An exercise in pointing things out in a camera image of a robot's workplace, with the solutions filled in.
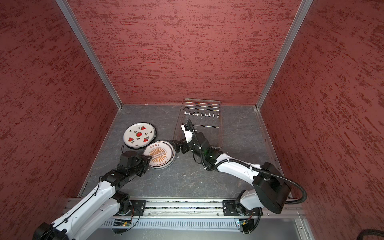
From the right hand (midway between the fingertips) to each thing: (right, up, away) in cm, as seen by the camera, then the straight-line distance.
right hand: (177, 140), depth 78 cm
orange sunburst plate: (-10, -10, +12) cm, 19 cm away
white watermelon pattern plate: (-29, +1, +21) cm, 36 cm away
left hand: (-15, -13, +6) cm, 21 cm away
